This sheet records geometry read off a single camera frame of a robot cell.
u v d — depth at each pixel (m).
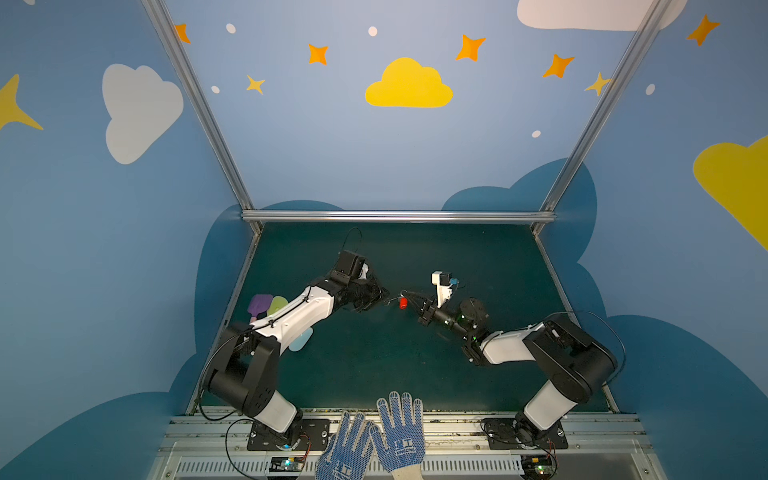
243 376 0.44
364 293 0.76
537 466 0.71
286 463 0.71
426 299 0.77
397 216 1.18
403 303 0.84
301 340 0.90
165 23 0.70
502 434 0.73
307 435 0.74
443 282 0.75
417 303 0.82
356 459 0.71
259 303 0.97
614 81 0.82
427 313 0.75
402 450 0.72
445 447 0.74
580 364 0.48
